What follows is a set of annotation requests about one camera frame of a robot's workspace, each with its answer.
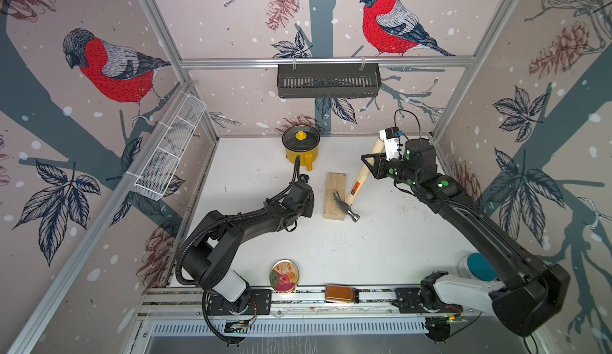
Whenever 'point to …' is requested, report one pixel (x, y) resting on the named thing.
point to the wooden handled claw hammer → (365, 178)
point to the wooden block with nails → (334, 210)
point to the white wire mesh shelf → (152, 179)
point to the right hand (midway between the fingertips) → (365, 153)
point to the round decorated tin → (284, 276)
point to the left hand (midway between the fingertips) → (312, 197)
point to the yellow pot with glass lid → (304, 140)
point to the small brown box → (341, 294)
